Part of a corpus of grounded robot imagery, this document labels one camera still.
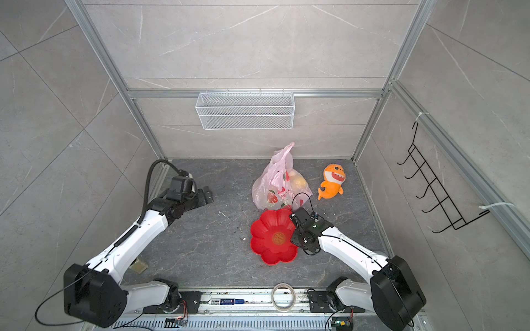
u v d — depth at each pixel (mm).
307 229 649
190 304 732
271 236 903
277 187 898
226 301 730
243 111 1009
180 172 723
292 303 742
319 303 723
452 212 608
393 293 397
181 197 617
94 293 394
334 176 1013
